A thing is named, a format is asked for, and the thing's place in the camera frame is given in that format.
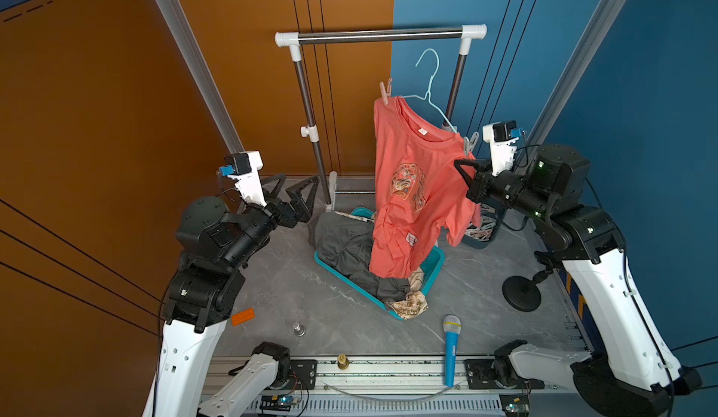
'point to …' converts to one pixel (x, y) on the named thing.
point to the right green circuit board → (515, 404)
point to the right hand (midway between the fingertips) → (459, 160)
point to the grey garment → (345, 244)
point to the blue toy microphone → (452, 327)
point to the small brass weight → (343, 362)
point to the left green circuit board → (278, 402)
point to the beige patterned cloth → (415, 303)
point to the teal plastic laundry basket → (430, 267)
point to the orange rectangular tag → (243, 316)
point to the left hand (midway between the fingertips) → (302, 174)
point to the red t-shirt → (420, 196)
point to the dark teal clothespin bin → (480, 237)
